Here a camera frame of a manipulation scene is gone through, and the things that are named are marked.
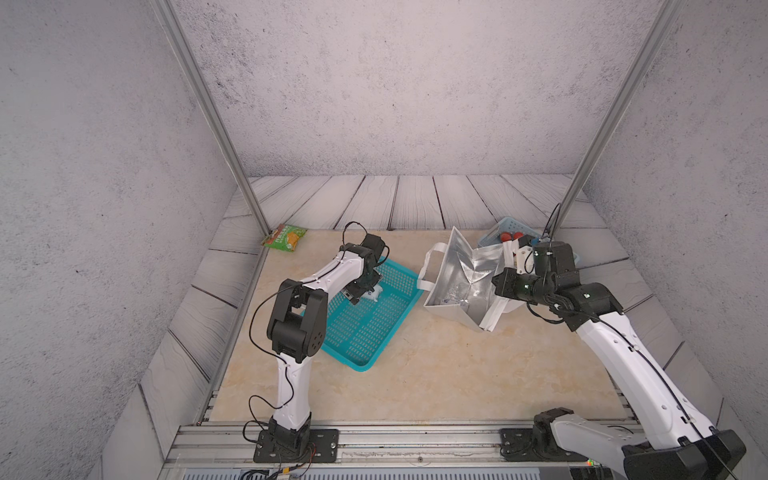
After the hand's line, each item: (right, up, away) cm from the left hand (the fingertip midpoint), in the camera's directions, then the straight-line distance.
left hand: (374, 287), depth 98 cm
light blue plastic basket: (+53, +21, +17) cm, 59 cm away
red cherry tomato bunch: (+51, +17, +20) cm, 57 cm away
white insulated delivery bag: (+30, -1, +2) cm, 30 cm away
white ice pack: (0, -2, +1) cm, 2 cm away
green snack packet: (-35, +17, +17) cm, 43 cm away
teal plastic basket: (-5, -14, -4) cm, 15 cm away
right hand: (+31, +5, -24) cm, 39 cm away
